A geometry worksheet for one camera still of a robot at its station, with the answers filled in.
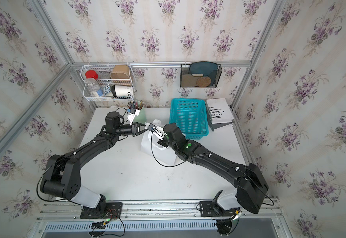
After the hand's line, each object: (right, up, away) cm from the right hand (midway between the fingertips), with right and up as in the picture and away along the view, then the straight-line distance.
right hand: (162, 128), depth 77 cm
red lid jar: (-46, +33, +15) cm, 59 cm away
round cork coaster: (+26, +30, +21) cm, 45 cm away
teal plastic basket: (+20, +8, +38) cm, 43 cm away
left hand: (-6, -1, +1) cm, 6 cm away
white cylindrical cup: (-29, +23, +16) cm, 40 cm away
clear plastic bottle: (-44, +25, +13) cm, 52 cm away
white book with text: (+39, +10, +29) cm, 50 cm away
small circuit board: (-31, -47, -6) cm, 57 cm away
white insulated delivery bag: (-3, -7, -19) cm, 20 cm away
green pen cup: (-19, +15, +27) cm, 37 cm away
